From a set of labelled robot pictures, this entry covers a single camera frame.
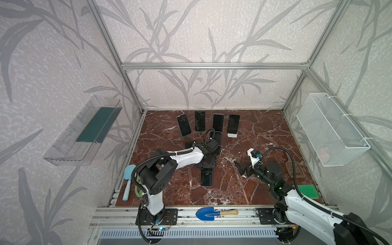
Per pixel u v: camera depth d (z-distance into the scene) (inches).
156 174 18.6
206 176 33.4
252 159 27.3
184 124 38.8
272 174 24.4
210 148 28.4
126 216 29.7
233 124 41.2
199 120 52.6
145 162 17.7
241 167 28.5
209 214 29.6
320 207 19.2
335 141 24.5
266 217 28.9
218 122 38.7
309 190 31.6
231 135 41.1
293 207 22.2
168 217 28.5
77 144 25.1
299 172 34.8
